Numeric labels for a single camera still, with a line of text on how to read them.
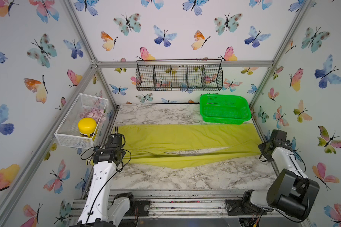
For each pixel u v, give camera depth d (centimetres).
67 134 58
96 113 68
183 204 77
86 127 63
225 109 118
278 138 66
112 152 51
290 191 42
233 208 73
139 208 74
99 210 39
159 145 98
